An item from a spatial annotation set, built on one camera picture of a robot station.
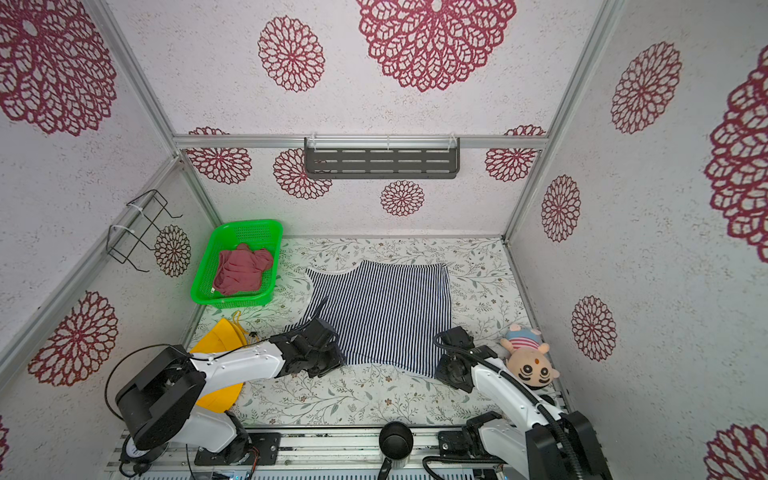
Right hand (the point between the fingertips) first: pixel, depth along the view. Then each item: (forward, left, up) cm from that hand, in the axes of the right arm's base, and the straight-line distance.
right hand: (444, 372), depth 86 cm
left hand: (0, +29, +1) cm, 29 cm away
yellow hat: (+9, +67, +3) cm, 68 cm away
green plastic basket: (+49, +69, +6) cm, 85 cm away
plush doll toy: (0, -21, +8) cm, 22 cm away
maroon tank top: (+32, +70, +6) cm, 77 cm away
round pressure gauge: (-24, +74, +5) cm, 78 cm away
